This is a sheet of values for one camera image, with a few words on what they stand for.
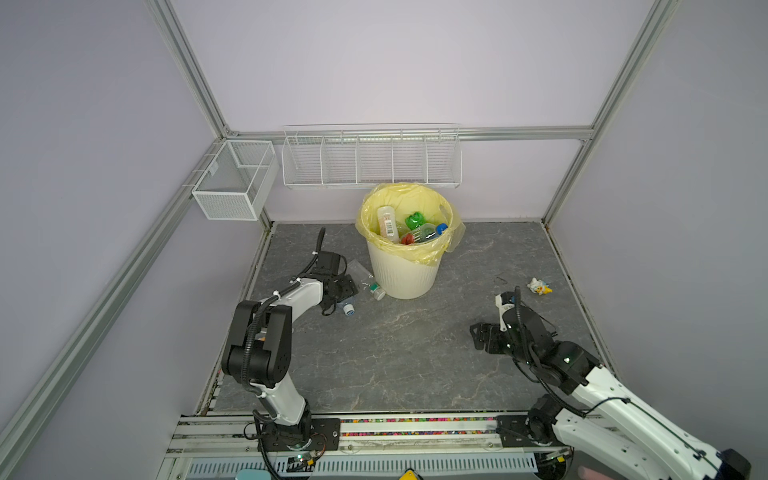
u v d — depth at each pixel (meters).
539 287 0.98
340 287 0.87
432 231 0.82
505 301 0.69
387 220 0.87
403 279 0.89
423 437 0.74
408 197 0.94
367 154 0.99
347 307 0.93
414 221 0.96
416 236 0.85
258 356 0.47
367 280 0.99
